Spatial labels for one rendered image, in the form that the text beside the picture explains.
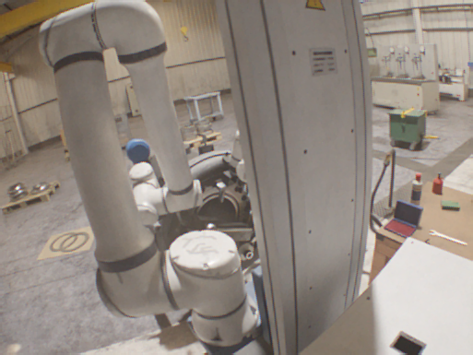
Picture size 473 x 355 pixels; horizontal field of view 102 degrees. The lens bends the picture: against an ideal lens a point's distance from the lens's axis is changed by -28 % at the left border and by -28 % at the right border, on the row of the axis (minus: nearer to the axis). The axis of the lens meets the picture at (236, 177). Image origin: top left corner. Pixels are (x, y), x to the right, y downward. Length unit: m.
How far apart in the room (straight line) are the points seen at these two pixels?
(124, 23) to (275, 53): 0.32
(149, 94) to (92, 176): 0.23
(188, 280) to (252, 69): 0.43
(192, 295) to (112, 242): 0.20
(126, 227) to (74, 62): 0.35
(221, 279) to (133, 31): 0.54
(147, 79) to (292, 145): 0.36
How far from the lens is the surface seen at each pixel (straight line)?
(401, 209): 1.61
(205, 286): 0.58
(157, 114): 0.65
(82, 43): 0.59
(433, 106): 7.19
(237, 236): 1.43
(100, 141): 0.54
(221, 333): 0.70
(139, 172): 0.93
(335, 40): 0.53
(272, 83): 0.39
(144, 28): 0.58
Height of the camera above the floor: 1.34
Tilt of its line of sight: 22 degrees down
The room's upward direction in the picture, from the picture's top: 10 degrees counter-clockwise
